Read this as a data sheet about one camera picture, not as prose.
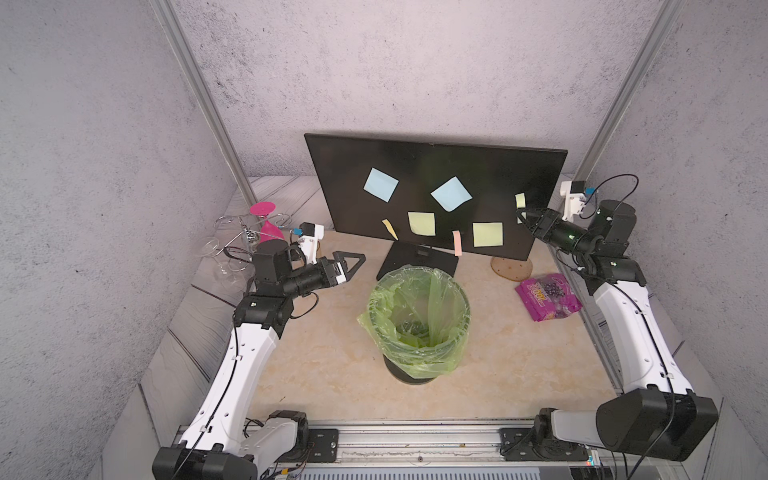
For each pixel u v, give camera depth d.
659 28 0.73
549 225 0.61
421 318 0.85
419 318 0.85
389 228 0.91
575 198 0.63
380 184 0.79
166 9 0.69
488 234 0.81
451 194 0.74
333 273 0.61
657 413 0.39
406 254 1.12
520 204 0.72
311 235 0.63
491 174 1.00
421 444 0.74
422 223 0.86
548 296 0.94
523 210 0.72
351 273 0.63
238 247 0.51
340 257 0.61
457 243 0.87
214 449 0.37
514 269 1.10
